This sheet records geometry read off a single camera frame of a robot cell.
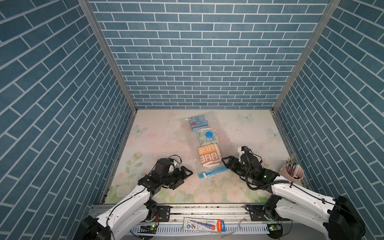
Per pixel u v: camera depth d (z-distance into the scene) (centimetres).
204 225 70
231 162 72
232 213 75
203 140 99
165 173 67
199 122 109
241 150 77
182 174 73
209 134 102
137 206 53
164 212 74
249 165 60
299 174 79
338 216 41
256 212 74
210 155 92
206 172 86
